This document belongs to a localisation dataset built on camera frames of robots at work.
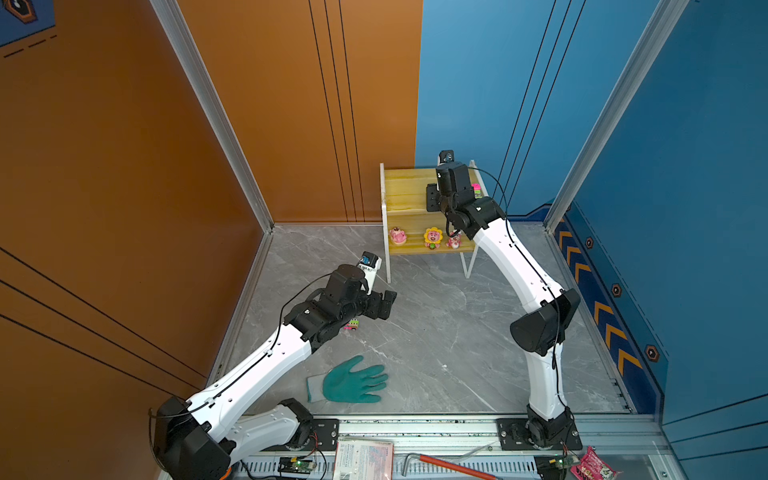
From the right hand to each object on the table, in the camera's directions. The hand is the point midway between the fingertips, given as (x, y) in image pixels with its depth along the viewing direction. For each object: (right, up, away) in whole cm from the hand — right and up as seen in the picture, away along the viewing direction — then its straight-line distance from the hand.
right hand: (435, 187), depth 82 cm
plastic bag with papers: (-18, -65, -15) cm, 69 cm away
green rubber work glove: (-26, -54, -2) cm, 60 cm away
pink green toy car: (-24, -40, +7) cm, 47 cm away
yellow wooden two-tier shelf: (-6, -11, +14) cm, 19 cm away
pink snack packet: (+34, -67, -14) cm, 77 cm away
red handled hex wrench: (0, -68, -13) cm, 69 cm away
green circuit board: (-35, -69, -12) cm, 78 cm away
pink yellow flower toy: (0, -14, +7) cm, 15 cm away
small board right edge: (+27, -69, -12) cm, 75 cm away
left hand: (-14, -27, -6) cm, 31 cm away
